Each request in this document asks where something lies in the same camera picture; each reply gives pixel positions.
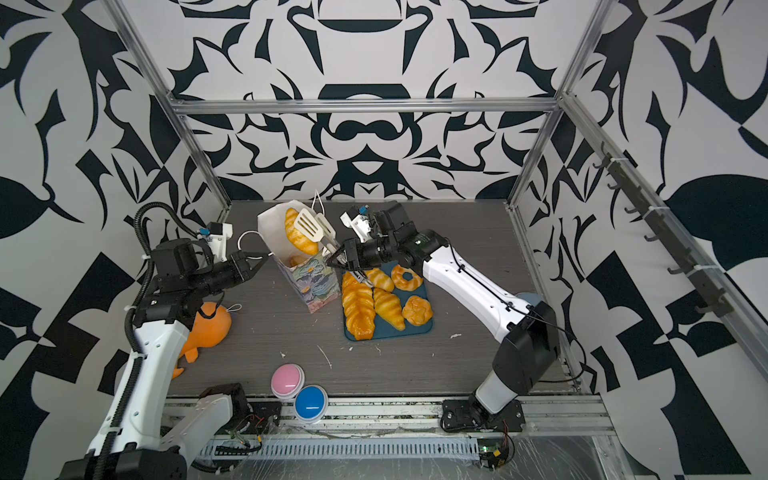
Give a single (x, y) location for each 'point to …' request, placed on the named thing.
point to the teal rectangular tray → (346, 334)
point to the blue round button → (310, 403)
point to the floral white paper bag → (308, 274)
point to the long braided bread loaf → (359, 305)
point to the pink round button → (286, 380)
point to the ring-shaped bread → (406, 285)
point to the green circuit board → (491, 451)
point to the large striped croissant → (387, 306)
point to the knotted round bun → (417, 310)
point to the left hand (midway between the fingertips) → (265, 252)
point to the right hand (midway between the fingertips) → (333, 262)
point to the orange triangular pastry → (294, 260)
